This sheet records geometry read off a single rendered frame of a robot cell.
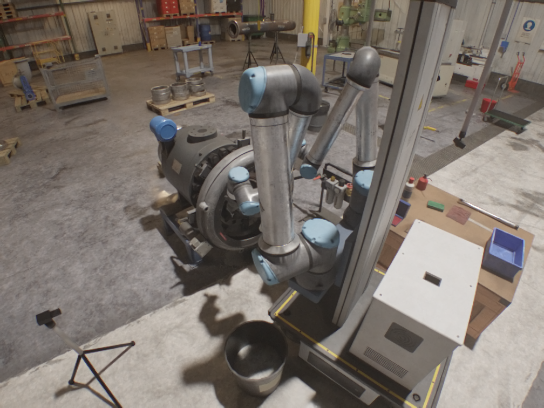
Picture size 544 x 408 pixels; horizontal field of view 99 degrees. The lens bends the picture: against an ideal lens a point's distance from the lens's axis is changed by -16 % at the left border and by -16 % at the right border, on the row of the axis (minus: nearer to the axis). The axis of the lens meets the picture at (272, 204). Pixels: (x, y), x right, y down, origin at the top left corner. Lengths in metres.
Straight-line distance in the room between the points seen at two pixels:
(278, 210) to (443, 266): 0.77
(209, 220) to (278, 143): 0.94
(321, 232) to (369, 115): 0.65
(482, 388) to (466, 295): 0.99
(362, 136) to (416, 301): 0.81
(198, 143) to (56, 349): 1.69
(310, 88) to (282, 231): 0.45
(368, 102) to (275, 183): 0.73
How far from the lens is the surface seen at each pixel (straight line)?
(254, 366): 1.67
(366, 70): 1.23
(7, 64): 13.61
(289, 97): 0.78
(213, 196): 1.55
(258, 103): 0.74
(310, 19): 5.06
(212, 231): 1.68
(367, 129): 1.44
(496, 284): 1.98
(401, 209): 2.10
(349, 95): 1.25
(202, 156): 1.88
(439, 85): 7.48
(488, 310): 2.02
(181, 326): 2.00
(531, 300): 2.82
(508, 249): 2.27
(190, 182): 1.89
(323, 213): 2.69
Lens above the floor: 1.70
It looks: 38 degrees down
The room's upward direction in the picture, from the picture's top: straight up
